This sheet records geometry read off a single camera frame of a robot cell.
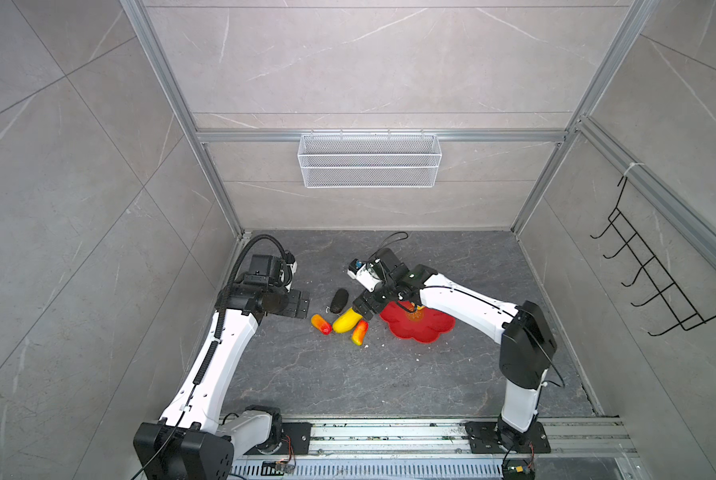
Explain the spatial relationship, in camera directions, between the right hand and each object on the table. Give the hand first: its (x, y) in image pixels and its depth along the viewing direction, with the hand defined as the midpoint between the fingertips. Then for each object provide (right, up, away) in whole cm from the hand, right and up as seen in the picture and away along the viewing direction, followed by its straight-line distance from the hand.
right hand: (365, 294), depth 86 cm
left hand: (-20, +1, -9) cm, 22 cm away
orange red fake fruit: (-2, -13, +4) cm, 13 cm away
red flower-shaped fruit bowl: (+19, -11, +5) cm, 22 cm away
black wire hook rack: (+64, -1, -28) cm, 70 cm away
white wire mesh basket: (+1, +44, +14) cm, 46 cm away
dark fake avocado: (-8, -3, +9) cm, 13 cm away
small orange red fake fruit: (-14, -10, +4) cm, 17 cm away
